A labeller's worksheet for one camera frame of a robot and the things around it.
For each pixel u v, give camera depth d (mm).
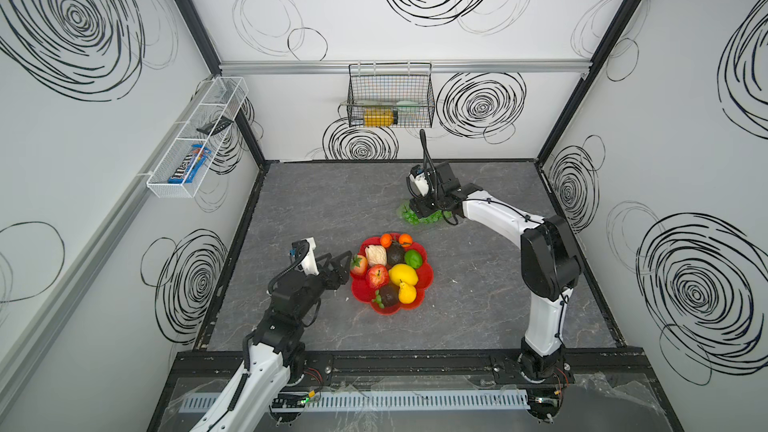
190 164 715
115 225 562
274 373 552
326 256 805
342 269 719
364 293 827
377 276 832
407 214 1018
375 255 867
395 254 888
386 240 913
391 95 991
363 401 963
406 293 820
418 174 845
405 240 891
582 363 752
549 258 509
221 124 805
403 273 860
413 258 870
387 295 805
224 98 934
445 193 734
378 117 884
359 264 845
